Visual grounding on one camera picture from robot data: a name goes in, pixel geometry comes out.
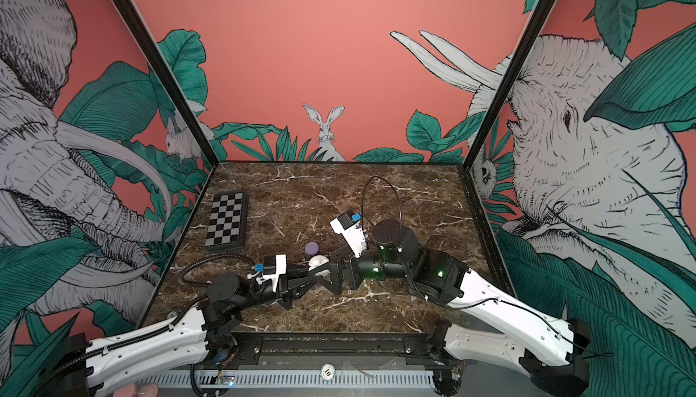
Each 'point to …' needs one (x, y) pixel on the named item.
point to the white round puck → (317, 261)
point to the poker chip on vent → (327, 371)
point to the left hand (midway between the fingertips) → (320, 272)
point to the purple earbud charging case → (312, 248)
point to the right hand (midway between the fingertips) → (321, 264)
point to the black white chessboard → (227, 221)
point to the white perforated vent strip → (280, 380)
